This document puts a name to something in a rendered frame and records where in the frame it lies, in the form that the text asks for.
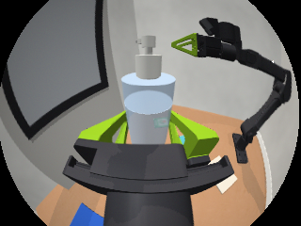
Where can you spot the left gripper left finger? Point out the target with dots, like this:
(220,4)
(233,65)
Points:
(105,130)

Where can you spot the teal flat rectangular panel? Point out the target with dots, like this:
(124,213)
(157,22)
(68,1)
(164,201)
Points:
(182,139)

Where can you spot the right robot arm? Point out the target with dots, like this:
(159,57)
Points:
(281,94)

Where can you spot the blue flat rectangular panel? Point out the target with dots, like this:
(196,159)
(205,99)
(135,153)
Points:
(86,217)

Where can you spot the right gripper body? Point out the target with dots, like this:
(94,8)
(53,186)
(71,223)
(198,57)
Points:
(209,52)

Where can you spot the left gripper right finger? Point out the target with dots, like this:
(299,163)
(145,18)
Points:
(199,140)

